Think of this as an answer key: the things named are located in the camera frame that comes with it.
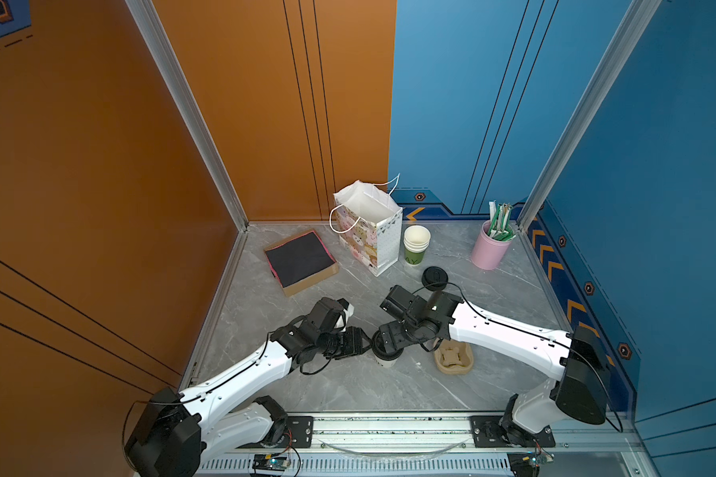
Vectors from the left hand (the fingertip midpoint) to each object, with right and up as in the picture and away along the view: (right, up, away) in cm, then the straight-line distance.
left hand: (370, 342), depth 78 cm
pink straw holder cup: (+41, +24, +24) cm, 53 cm away
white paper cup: (+5, -7, +4) cm, 9 cm away
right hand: (+8, +1, 0) cm, 8 cm away
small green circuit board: (-24, -27, -7) cm, 37 cm away
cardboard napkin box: (-19, +15, +20) cm, 32 cm away
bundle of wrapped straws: (+42, +35, +17) cm, 57 cm away
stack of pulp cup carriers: (+24, -6, +5) cm, 25 cm away
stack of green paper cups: (+16, +28, +22) cm, 39 cm away
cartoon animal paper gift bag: (0, +33, +8) cm, 34 cm away
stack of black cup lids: (+22, +15, +21) cm, 34 cm away
